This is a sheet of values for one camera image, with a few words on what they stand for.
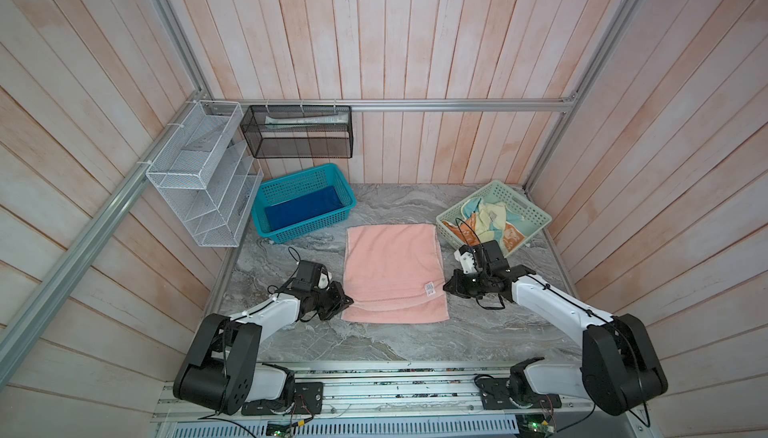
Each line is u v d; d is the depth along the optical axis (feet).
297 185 3.75
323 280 2.50
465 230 3.48
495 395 2.40
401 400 2.42
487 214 3.49
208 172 2.35
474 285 2.44
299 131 3.49
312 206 3.75
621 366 1.37
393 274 3.13
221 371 1.38
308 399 2.40
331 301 2.60
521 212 3.55
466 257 2.68
